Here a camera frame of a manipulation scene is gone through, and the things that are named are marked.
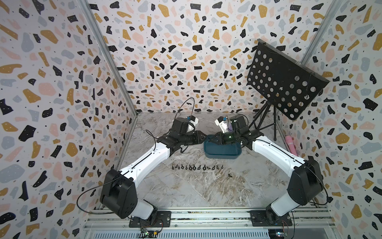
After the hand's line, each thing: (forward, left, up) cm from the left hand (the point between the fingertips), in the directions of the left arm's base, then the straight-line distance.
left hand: (208, 136), depth 78 cm
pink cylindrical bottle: (+10, -60, -25) cm, 66 cm away
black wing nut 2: (-6, -1, -24) cm, 25 cm away
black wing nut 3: (-7, -4, -24) cm, 26 cm away
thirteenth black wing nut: (-6, +21, -24) cm, 33 cm away
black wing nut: (-5, +15, -24) cm, 29 cm away
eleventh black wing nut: (-11, -14, -25) cm, 30 cm away
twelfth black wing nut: (-6, +18, -24) cm, 30 cm away
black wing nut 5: (-6, -9, -24) cm, 27 cm away
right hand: (0, -1, -3) cm, 3 cm away
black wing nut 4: (-6, -7, -24) cm, 26 cm away
